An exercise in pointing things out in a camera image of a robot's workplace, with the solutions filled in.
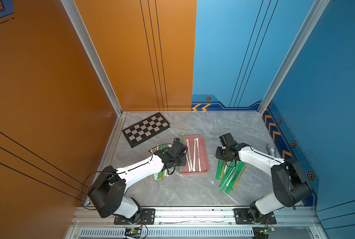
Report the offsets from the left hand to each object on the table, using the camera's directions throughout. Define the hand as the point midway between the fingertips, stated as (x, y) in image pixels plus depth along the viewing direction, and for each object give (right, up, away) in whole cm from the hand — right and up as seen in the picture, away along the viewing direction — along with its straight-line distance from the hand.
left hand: (184, 157), depth 86 cm
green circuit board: (-24, -33, -15) cm, 43 cm away
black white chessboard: (-28, +15, +19) cm, 37 cm away
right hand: (+21, 0, +6) cm, 22 cm away
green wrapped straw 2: (+27, -9, +1) cm, 29 cm away
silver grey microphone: (+56, +3, +8) cm, 57 cm away
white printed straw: (+3, +3, +11) cm, 12 cm away
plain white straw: (+7, +1, +10) cm, 12 cm away
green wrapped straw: (+22, -8, +3) cm, 23 cm away
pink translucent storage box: (+8, -3, +7) cm, 11 cm away
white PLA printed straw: (+9, +5, +13) cm, 17 cm away
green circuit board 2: (+39, -31, -17) cm, 53 cm away
